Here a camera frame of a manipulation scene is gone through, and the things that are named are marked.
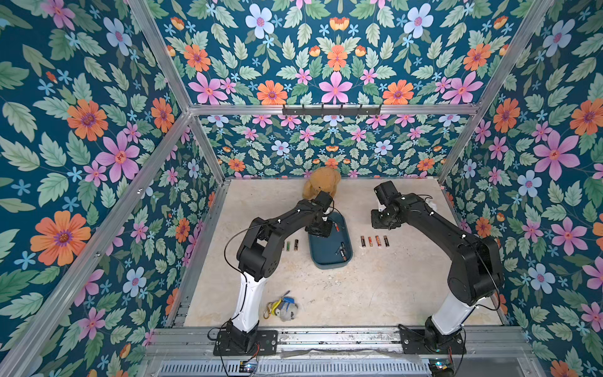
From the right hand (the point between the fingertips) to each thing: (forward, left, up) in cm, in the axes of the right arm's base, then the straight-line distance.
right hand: (378, 221), depth 90 cm
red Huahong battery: (-1, -2, -12) cm, 12 cm away
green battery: (-6, +36, -11) cm, 38 cm away
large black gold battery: (-3, -5, -11) cm, 12 cm away
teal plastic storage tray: (-8, +16, -10) cm, 21 cm away
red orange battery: (-4, +2, -11) cm, 12 cm away
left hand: (+1, +20, -8) cm, 21 cm away
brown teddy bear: (+17, +22, +6) cm, 29 cm away
